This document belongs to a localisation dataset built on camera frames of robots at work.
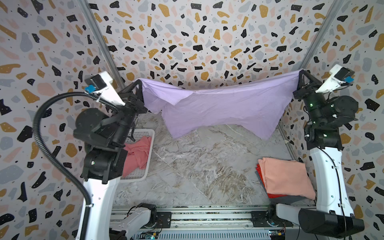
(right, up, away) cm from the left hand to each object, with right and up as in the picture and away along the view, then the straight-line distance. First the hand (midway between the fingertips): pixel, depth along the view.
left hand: (137, 75), depth 42 cm
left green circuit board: (-6, -66, +28) cm, 71 cm away
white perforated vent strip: (+21, -66, +28) cm, 75 cm away
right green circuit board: (+57, -65, +29) cm, 91 cm away
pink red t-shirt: (-20, -31, +45) cm, 59 cm away
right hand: (+52, +5, +7) cm, 53 cm away
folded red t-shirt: (+55, -51, +37) cm, 84 cm away
